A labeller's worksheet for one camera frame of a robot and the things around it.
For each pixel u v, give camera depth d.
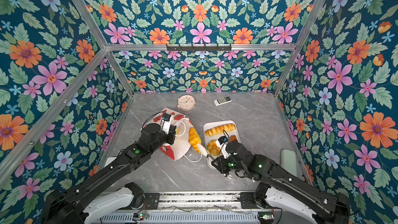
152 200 0.73
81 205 0.42
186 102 1.11
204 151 0.75
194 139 0.79
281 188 0.54
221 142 0.65
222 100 1.14
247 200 0.72
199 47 0.93
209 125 1.01
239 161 0.54
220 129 0.96
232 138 0.94
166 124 0.67
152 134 0.57
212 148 0.89
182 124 0.83
